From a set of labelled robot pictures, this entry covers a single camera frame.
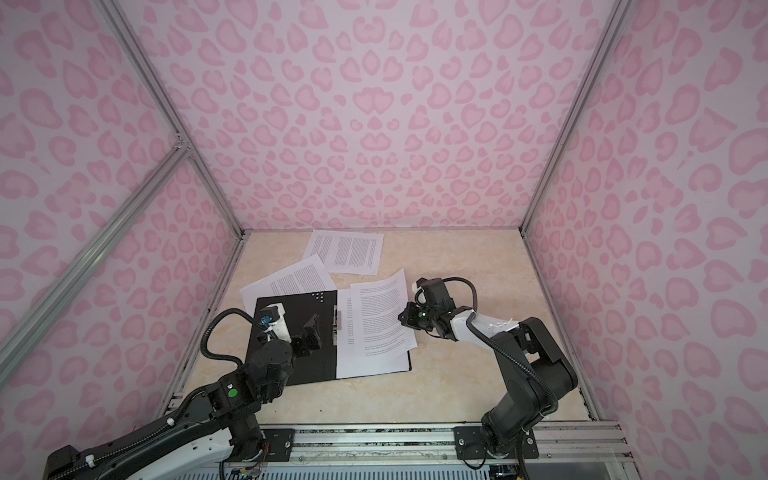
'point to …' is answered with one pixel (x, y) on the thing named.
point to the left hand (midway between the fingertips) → (303, 316)
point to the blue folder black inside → (319, 364)
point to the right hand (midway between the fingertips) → (399, 315)
